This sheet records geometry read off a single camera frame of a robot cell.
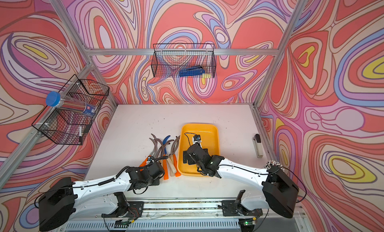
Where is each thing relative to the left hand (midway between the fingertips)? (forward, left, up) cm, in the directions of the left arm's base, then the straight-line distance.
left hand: (159, 179), depth 83 cm
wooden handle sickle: (+19, -6, +1) cm, 20 cm away
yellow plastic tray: (+31, -31, +1) cm, 43 cm away
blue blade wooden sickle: (+23, 0, +3) cm, 23 cm away
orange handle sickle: (+6, -3, +3) cm, 7 cm away
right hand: (+10, -18, +9) cm, 23 cm away
